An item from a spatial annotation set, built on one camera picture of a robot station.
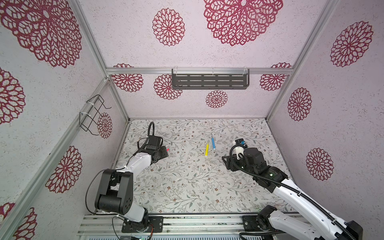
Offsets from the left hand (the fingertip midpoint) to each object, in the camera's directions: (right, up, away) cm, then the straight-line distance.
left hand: (162, 155), depth 94 cm
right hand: (+37, +3, -18) cm, 41 cm away
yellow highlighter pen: (+29, +2, +9) cm, 30 cm away
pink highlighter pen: (+2, +2, +9) cm, 10 cm away
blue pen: (+34, +6, +13) cm, 37 cm away
